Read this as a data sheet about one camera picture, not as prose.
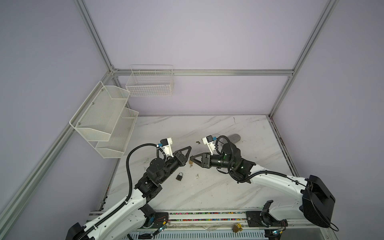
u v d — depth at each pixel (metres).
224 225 0.73
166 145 0.64
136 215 0.60
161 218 0.74
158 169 0.52
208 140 0.67
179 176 0.88
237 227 0.70
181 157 0.61
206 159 0.63
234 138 1.04
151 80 0.96
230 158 0.56
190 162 0.67
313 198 0.41
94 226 0.41
